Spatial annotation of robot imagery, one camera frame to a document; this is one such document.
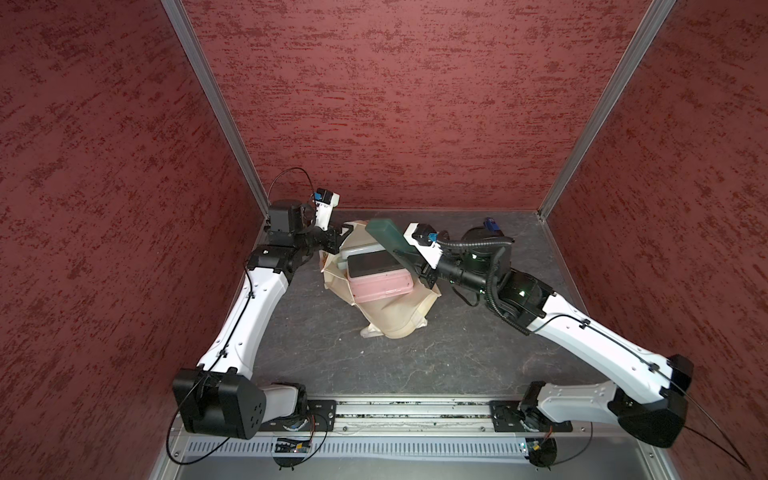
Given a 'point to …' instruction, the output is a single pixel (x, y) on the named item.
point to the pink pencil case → (384, 285)
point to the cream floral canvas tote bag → (394, 317)
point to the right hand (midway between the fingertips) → (400, 251)
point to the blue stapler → (492, 224)
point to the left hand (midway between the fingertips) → (348, 233)
